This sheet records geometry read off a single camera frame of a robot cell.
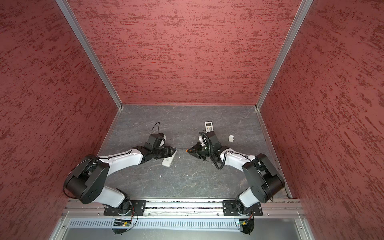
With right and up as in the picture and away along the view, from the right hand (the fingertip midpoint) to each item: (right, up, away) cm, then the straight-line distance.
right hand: (186, 155), depth 84 cm
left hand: (-10, -1, +7) cm, 13 cm away
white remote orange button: (-13, -6, +5) cm, 15 cm away
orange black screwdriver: (0, +2, +1) cm, 3 cm away
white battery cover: (+30, +7, +18) cm, 36 cm away
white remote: (+15, +15, +23) cm, 31 cm away
